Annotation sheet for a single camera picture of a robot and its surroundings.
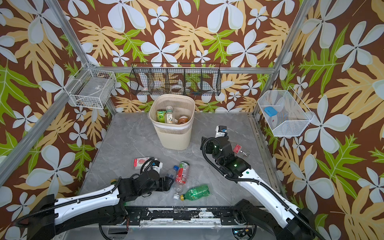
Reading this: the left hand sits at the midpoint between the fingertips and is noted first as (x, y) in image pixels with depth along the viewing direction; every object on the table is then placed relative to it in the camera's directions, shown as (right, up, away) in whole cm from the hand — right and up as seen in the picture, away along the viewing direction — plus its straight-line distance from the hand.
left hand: (170, 179), depth 79 cm
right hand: (+20, +22, -2) cm, 30 cm away
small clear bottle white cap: (+4, -6, +2) cm, 7 cm away
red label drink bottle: (+6, +2, +5) cm, 8 cm away
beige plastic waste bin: (-2, +23, +5) cm, 23 cm away
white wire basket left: (-48, +52, +8) cm, 71 cm away
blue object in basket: (+58, +38, +7) cm, 70 cm away
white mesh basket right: (+65, +36, +4) cm, 75 cm away
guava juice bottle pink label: (-21, +7, +9) cm, 24 cm away
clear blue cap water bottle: (0, +1, +7) cm, 7 cm away
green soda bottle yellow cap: (+13, -6, -2) cm, 15 cm away
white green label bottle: (-1, +34, +3) cm, 34 cm away
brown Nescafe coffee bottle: (+5, +33, +14) cm, 36 cm away
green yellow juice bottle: (-7, +35, +9) cm, 37 cm away
